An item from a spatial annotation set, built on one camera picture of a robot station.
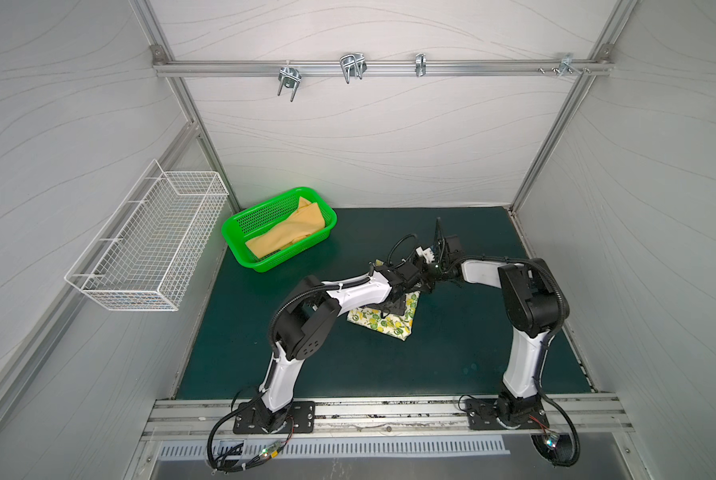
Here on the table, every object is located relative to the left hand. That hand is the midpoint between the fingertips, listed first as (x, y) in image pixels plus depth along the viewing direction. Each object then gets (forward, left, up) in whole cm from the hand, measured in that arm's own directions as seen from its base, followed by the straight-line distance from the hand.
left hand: (386, 300), depth 93 cm
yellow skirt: (+33, +31, +1) cm, 45 cm away
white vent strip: (-38, +11, -2) cm, 40 cm away
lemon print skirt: (-9, -2, +1) cm, 9 cm away
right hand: (+10, -6, +3) cm, 12 cm away
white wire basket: (-6, +58, +29) cm, 65 cm away
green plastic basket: (+26, +54, +3) cm, 59 cm away
